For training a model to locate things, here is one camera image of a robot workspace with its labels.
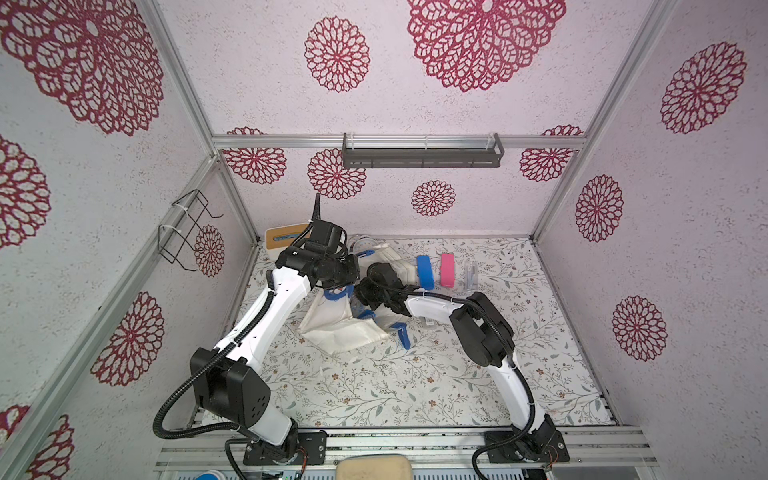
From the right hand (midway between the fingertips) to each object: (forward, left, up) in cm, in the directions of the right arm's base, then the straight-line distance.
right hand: (345, 284), depth 96 cm
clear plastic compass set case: (+12, -44, -10) cm, 47 cm away
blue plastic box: (+13, -27, -9) cm, 31 cm away
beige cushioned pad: (-48, -12, -5) cm, 50 cm away
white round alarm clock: (+23, -3, -5) cm, 24 cm away
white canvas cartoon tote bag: (-18, -1, +7) cm, 20 cm away
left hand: (-8, -7, +14) cm, 18 cm away
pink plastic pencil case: (+13, -35, -9) cm, 39 cm away
